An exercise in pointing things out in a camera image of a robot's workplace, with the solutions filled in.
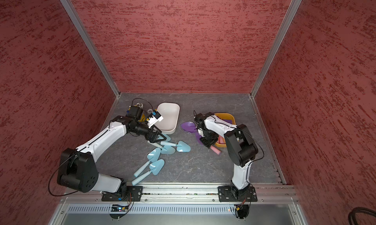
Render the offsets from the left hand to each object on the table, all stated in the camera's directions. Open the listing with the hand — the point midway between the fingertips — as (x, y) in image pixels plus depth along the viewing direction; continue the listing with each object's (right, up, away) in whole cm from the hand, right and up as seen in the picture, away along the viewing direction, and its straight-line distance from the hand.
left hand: (161, 137), depth 80 cm
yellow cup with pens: (-10, +15, -11) cm, 21 cm away
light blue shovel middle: (+2, -10, +9) cm, 14 cm away
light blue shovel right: (+11, -8, +10) cm, 17 cm away
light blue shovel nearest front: (-4, -19, +2) cm, 19 cm away
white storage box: (+1, +13, +28) cm, 31 cm away
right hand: (+30, -7, +8) cm, 32 cm away
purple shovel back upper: (+16, +4, +19) cm, 25 cm away
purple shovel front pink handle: (+36, -4, +10) cm, 37 cm away
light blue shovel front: (-7, -14, +7) cm, 17 cm away
